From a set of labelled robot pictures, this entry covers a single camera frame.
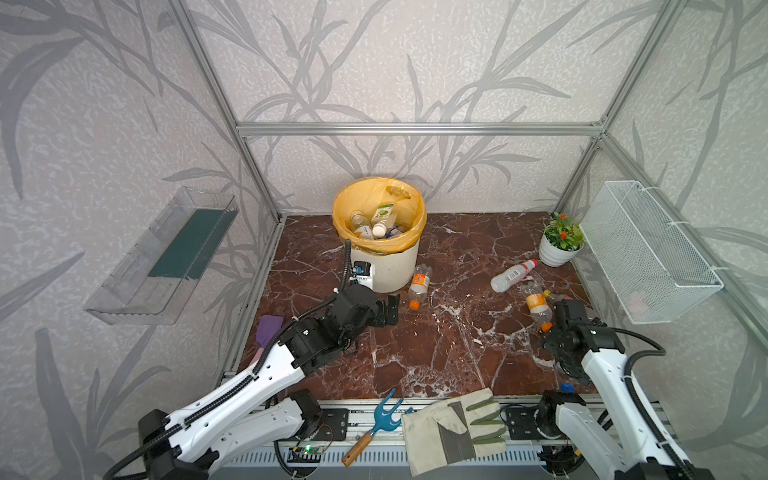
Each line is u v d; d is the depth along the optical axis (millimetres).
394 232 897
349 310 497
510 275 963
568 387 760
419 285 956
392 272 868
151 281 642
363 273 618
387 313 643
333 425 737
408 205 918
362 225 923
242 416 436
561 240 942
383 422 748
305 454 718
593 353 526
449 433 722
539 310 890
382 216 912
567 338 573
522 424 736
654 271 629
